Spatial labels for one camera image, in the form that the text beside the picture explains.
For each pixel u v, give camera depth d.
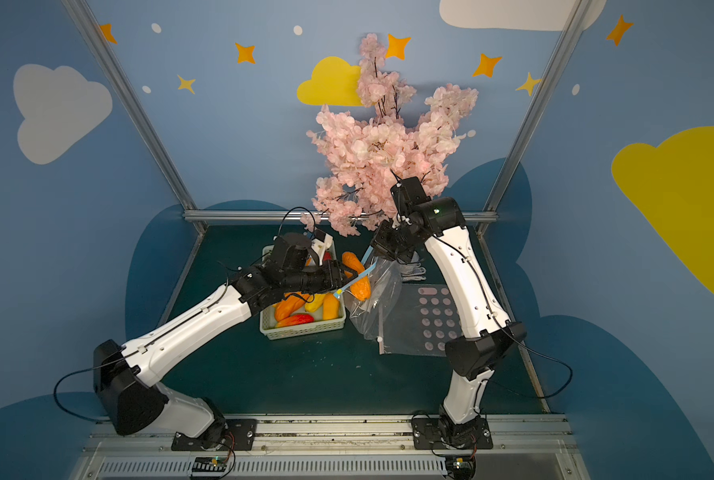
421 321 0.96
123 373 0.40
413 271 1.06
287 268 0.56
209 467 0.73
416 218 0.50
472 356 0.45
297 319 0.91
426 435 0.74
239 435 0.74
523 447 0.73
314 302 0.96
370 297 0.75
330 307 0.93
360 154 0.57
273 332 0.87
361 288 0.74
